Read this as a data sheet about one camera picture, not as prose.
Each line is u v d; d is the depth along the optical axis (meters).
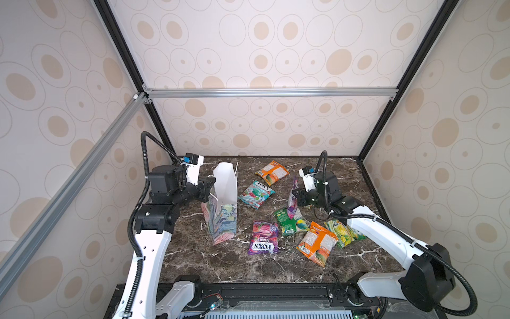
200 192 0.58
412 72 0.84
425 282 0.41
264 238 0.85
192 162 0.56
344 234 0.87
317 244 0.84
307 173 0.71
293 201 0.81
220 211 0.70
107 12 0.68
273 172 1.10
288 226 0.88
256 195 1.00
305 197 0.71
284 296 0.74
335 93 1.68
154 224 0.44
